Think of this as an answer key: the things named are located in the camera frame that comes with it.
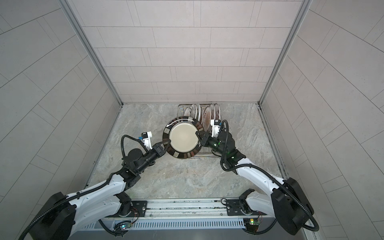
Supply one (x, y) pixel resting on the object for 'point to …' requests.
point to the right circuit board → (251, 224)
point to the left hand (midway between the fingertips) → (174, 142)
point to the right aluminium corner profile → (261, 108)
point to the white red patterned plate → (187, 112)
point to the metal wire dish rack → (204, 113)
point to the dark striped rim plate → (181, 131)
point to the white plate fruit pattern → (193, 111)
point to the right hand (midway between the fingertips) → (194, 135)
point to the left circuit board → (125, 225)
